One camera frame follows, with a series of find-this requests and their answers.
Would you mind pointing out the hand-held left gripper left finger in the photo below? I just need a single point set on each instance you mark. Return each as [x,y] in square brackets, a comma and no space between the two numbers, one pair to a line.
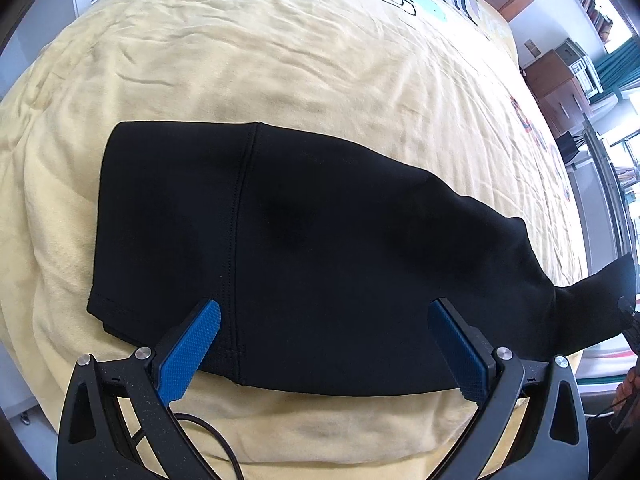
[192,350]

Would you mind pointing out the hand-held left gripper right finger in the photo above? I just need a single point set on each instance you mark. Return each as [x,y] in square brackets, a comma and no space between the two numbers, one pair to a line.
[460,355]

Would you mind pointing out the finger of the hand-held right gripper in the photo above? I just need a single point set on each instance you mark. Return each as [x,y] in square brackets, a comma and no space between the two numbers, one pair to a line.
[627,307]

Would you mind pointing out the black pants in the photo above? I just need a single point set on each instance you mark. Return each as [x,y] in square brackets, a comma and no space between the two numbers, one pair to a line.
[325,235]

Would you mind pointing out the person's right hand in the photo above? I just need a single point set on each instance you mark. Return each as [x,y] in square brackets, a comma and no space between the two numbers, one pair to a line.
[629,385]

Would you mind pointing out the glass desk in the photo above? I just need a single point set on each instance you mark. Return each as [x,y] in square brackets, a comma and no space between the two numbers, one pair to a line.
[607,170]

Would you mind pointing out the black bag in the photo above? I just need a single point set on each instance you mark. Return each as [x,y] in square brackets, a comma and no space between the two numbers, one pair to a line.
[569,147]

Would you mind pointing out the wooden dresser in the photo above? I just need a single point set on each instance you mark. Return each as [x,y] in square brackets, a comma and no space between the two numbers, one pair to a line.
[557,90]

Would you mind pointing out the teal curtain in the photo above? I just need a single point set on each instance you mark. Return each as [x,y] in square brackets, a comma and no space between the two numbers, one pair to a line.
[620,67]

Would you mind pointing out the white printer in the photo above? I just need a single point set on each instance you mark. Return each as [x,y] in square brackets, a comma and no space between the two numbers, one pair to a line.
[580,67]

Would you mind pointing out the yellow printed blanket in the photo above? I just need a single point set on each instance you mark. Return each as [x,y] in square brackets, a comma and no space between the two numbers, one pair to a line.
[300,60]

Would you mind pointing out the wall outlet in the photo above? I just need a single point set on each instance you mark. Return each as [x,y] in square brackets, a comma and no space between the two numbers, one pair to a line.
[532,49]

